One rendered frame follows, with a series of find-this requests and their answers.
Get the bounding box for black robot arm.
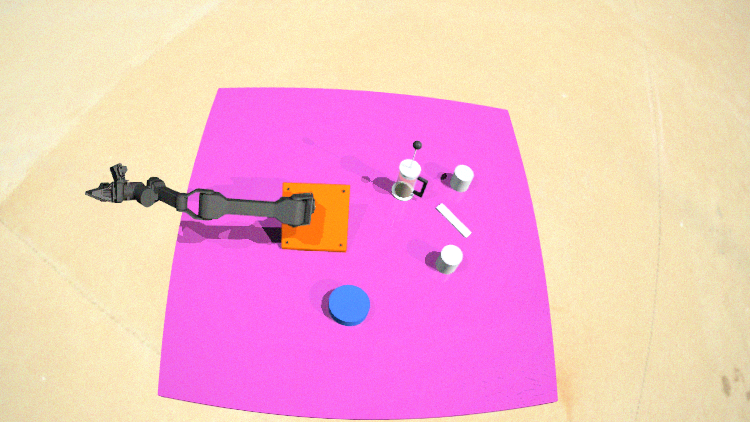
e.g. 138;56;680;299
110;163;316;228

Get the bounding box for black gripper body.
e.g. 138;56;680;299
101;182;133;203

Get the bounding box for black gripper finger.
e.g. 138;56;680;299
85;183;103;202
91;182;115;203

